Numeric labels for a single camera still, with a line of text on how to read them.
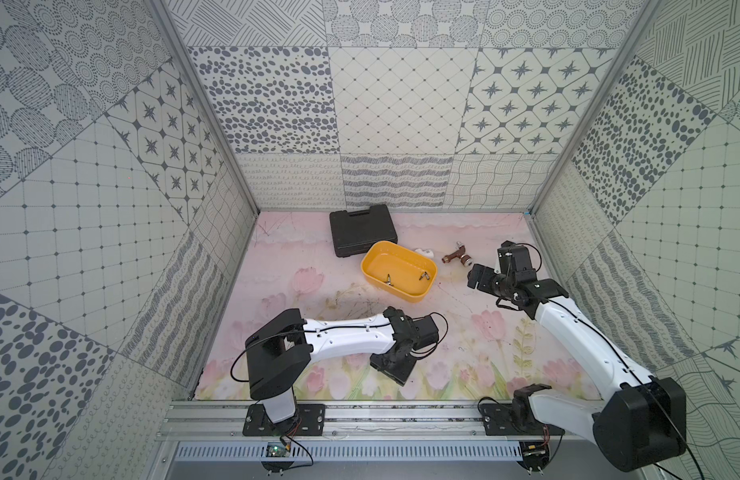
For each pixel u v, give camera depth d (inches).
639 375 16.3
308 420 28.9
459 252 42.0
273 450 28.1
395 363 26.1
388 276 39.8
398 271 40.2
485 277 29.9
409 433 28.8
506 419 28.8
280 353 17.2
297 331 17.8
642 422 15.2
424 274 39.8
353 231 43.2
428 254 41.0
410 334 24.4
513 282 24.7
